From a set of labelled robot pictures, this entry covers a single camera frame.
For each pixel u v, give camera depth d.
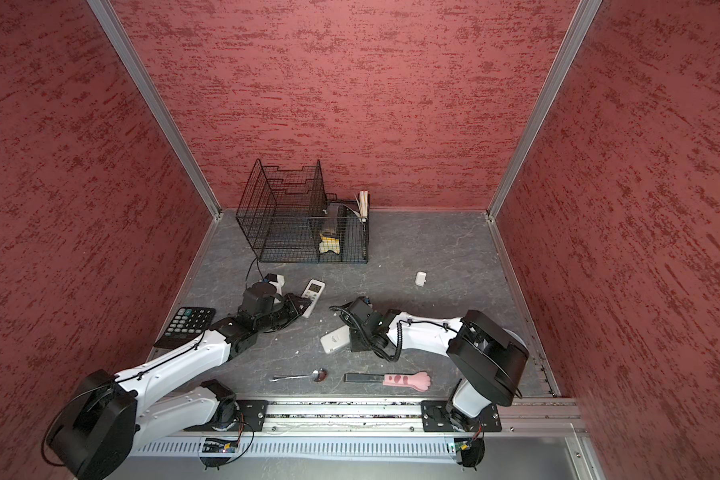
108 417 0.40
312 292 0.96
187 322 0.88
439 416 0.74
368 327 0.68
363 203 0.95
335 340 0.86
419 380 0.79
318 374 0.79
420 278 1.00
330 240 1.07
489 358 0.43
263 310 0.66
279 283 0.79
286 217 1.14
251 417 0.75
